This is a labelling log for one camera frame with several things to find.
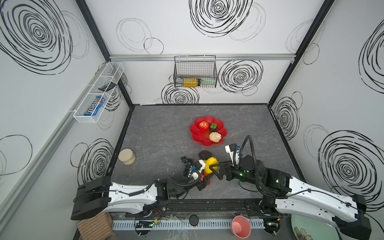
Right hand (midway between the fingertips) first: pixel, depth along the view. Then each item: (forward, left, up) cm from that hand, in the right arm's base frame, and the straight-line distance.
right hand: (213, 166), depth 66 cm
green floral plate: (-20, -43, -21) cm, 52 cm away
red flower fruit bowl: (+28, +3, -20) cm, 35 cm away
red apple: (+34, +3, -14) cm, 37 cm away
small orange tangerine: (-2, +4, -4) cm, 6 cm away
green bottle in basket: (+46, +2, +12) cm, 48 cm away
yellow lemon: (+2, +1, +1) cm, 3 cm away
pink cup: (-20, -13, -21) cm, 32 cm away
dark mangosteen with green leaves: (+33, -4, -15) cm, 37 cm away
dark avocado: (+14, +3, -17) cm, 22 cm away
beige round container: (+11, +48, -14) cm, 51 cm away
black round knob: (-19, +9, -11) cm, 24 cm away
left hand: (0, +1, -3) cm, 3 cm away
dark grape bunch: (+10, +13, -19) cm, 25 cm away
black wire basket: (+61, +6, +10) cm, 62 cm away
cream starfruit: (+25, -4, -14) cm, 29 cm away
